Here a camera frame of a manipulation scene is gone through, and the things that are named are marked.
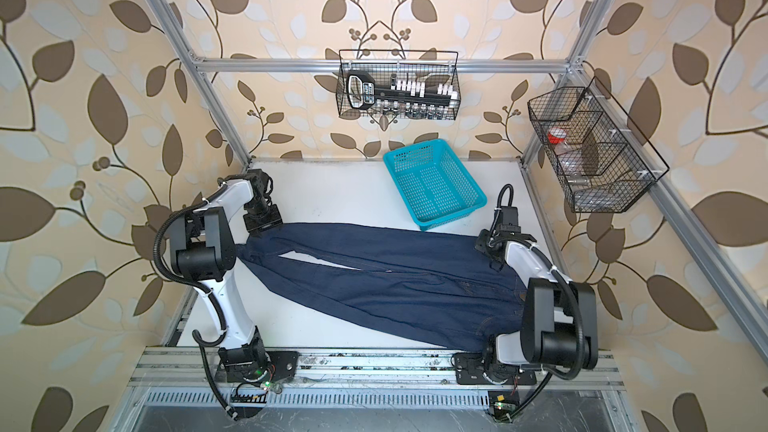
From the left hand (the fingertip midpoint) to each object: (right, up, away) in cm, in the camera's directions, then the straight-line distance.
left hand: (273, 226), depth 97 cm
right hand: (+69, -6, -5) cm, 69 cm away
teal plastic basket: (+55, +14, +18) cm, 59 cm away
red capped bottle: (+84, +27, -16) cm, 90 cm away
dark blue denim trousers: (+50, -16, -11) cm, 54 cm away
